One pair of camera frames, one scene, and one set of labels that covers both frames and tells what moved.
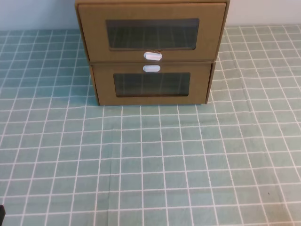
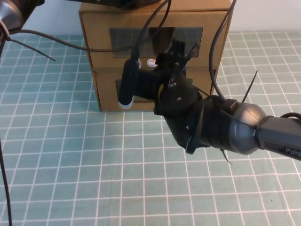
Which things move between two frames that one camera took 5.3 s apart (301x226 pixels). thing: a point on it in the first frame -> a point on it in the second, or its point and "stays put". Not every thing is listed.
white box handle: [153, 56] -> [151, 63]
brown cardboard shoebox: [137, 31] stays put
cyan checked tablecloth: [234, 161] stays put
